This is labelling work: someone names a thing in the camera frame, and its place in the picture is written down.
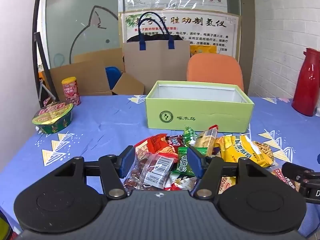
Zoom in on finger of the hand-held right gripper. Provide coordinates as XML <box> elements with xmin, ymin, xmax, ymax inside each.
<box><xmin>282</xmin><ymin>162</ymin><xmax>315</xmax><ymax>180</ymax></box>

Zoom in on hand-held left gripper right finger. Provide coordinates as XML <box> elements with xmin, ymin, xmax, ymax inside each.
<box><xmin>187</xmin><ymin>145</ymin><xmax>270</xmax><ymax>199</ymax></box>

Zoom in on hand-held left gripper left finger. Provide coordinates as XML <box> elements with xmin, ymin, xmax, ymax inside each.
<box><xmin>54</xmin><ymin>145</ymin><xmax>137</xmax><ymax>199</ymax></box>

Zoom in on beige cracker packet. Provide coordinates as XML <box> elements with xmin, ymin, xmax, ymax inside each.
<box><xmin>194</xmin><ymin>125</ymin><xmax>219</xmax><ymax>156</ymax></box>

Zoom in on dark red snack packet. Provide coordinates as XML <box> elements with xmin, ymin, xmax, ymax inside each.
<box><xmin>166</xmin><ymin>135</ymin><xmax>184</xmax><ymax>148</ymax></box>

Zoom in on clear packet of red dates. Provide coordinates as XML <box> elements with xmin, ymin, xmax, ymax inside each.
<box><xmin>124</xmin><ymin>152</ymin><xmax>176</xmax><ymax>192</ymax></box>

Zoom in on light green cardboard box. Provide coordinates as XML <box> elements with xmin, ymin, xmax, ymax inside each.
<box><xmin>145</xmin><ymin>80</ymin><xmax>255</xmax><ymax>133</ymax></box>

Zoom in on yellow snack packet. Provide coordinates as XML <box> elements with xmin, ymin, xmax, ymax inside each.
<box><xmin>216</xmin><ymin>135</ymin><xmax>276</xmax><ymax>168</ymax></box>

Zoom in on large green snack packet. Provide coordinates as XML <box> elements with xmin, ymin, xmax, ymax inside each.
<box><xmin>171</xmin><ymin>146</ymin><xmax>200</xmax><ymax>177</ymax></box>

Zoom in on red biscuit packet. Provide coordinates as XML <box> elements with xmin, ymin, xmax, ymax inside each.
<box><xmin>271</xmin><ymin>165</ymin><xmax>304</xmax><ymax>193</ymax></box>

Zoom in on red and white snack packet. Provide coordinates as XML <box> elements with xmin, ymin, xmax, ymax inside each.
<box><xmin>165</xmin><ymin>172</ymin><xmax>198</xmax><ymax>192</ymax></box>

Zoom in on small green candy packet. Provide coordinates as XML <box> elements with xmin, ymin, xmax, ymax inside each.
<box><xmin>182</xmin><ymin>126</ymin><xmax>198</xmax><ymax>146</ymax></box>

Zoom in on blue printed tablecloth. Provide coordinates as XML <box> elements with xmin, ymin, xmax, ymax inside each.
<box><xmin>0</xmin><ymin>95</ymin><xmax>320</xmax><ymax>240</ymax></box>

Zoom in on green instant noodle bowl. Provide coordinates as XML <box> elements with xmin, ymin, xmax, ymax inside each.
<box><xmin>32</xmin><ymin>102</ymin><xmax>74</xmax><ymax>134</ymax></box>

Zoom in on red thermos jug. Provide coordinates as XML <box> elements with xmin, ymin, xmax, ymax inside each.
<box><xmin>291</xmin><ymin>47</ymin><xmax>320</xmax><ymax>117</ymax></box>

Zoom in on blue plastic container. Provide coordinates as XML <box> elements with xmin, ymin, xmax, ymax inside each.
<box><xmin>105</xmin><ymin>66</ymin><xmax>124</xmax><ymax>90</ymax></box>

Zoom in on red snack canister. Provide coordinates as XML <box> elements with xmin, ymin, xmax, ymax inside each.
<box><xmin>61</xmin><ymin>77</ymin><xmax>81</xmax><ymax>107</ymax></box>

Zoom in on brown cardboard box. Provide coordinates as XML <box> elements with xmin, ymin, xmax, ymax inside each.
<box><xmin>41</xmin><ymin>47</ymin><xmax>145</xmax><ymax>103</ymax></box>

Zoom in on orange chair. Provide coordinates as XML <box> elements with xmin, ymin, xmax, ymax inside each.
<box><xmin>187</xmin><ymin>53</ymin><xmax>245</xmax><ymax>92</ymax></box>

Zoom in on yellow plastic bag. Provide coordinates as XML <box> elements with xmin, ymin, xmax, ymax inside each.
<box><xmin>190</xmin><ymin>45</ymin><xmax>218</xmax><ymax>55</ymax></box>

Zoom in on black stand pole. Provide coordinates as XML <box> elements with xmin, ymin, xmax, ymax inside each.
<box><xmin>34</xmin><ymin>32</ymin><xmax>60</xmax><ymax>105</ymax></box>

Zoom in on brown paper bag blue handles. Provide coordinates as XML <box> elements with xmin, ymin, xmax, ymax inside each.
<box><xmin>123</xmin><ymin>12</ymin><xmax>192</xmax><ymax>87</ymax></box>

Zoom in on large text wall poster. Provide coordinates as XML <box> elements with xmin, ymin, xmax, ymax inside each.
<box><xmin>118</xmin><ymin>11</ymin><xmax>242</xmax><ymax>60</ymax></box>

